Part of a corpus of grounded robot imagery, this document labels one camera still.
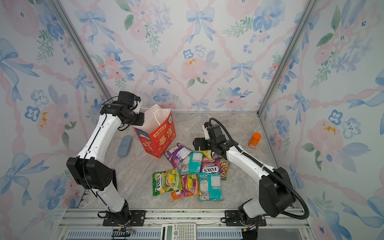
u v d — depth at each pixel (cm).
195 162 90
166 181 82
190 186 82
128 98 63
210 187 82
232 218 73
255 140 95
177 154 93
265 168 46
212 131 66
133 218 73
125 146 96
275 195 42
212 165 88
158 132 79
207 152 91
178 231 69
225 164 90
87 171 44
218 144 64
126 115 60
